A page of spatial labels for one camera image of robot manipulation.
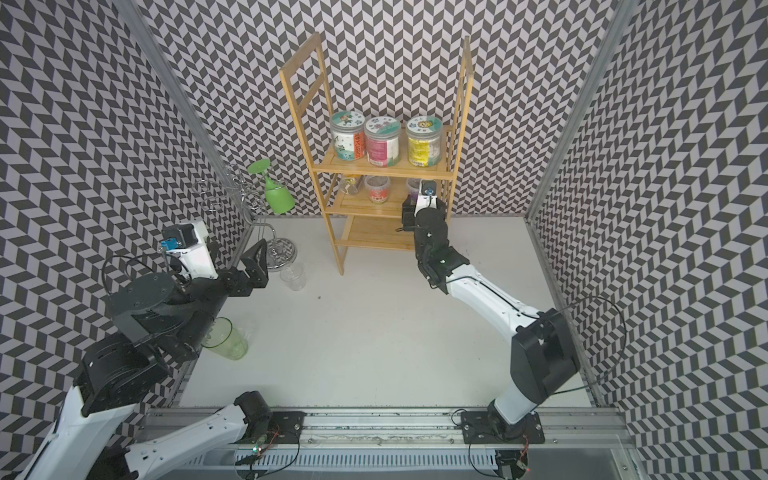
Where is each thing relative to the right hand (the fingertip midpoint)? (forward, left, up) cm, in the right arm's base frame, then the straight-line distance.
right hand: (421, 200), depth 79 cm
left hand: (-25, +35, +11) cm, 44 cm away
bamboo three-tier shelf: (+1, +16, -2) cm, 16 cm away
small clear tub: (+3, +20, +3) cm, 20 cm away
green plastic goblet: (+16, +46, -12) cm, 51 cm away
